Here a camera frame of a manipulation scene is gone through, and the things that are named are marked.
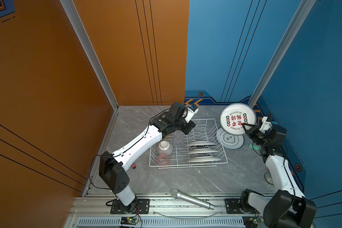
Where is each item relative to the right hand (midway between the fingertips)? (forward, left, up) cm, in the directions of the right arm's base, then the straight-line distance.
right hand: (241, 124), depth 80 cm
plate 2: (-8, +23, -7) cm, 25 cm away
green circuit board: (-42, +61, -23) cm, 78 cm away
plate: (+6, +3, +1) cm, 7 cm away
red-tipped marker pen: (-15, +64, -21) cm, 69 cm away
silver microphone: (-32, +37, -19) cm, 52 cm away
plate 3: (-13, +24, -7) cm, 28 cm away
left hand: (-1, +28, +4) cm, 28 cm away
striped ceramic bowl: (-6, +44, -15) cm, 47 cm away
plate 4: (-17, +22, -8) cm, 29 cm away
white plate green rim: (+4, +1, -23) cm, 23 cm away
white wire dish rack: (-3, +21, -20) cm, 29 cm away
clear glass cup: (+3, +36, -19) cm, 41 cm away
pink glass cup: (-16, +44, -11) cm, 48 cm away
